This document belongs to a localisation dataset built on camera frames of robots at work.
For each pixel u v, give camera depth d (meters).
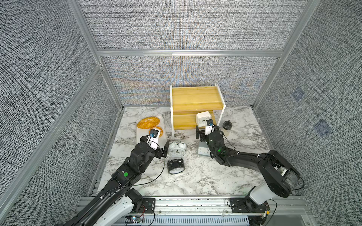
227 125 0.95
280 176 0.45
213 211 0.73
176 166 0.78
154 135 0.58
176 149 0.86
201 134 0.78
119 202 0.60
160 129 1.04
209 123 0.72
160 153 0.63
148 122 1.03
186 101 0.77
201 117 0.83
